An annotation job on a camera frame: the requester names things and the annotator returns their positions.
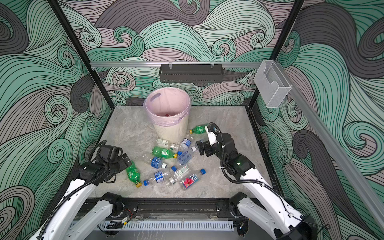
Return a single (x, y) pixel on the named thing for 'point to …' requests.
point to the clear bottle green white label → (180, 173)
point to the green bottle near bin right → (199, 129)
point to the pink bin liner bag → (167, 106)
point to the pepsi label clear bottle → (159, 176)
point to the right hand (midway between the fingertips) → (206, 138)
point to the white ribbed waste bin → (174, 133)
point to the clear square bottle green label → (163, 143)
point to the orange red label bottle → (167, 115)
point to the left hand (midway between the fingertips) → (124, 163)
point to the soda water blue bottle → (184, 157)
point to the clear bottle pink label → (191, 181)
